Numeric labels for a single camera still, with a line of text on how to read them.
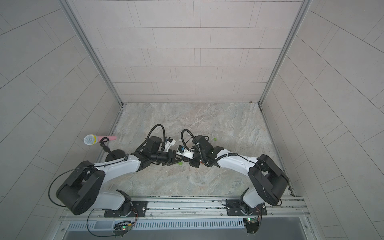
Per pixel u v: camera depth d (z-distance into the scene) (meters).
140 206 0.72
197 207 1.23
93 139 0.68
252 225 0.68
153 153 0.68
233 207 0.72
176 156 0.75
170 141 0.79
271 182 0.42
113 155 0.84
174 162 0.74
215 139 0.96
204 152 0.64
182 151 0.69
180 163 0.85
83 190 0.42
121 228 0.65
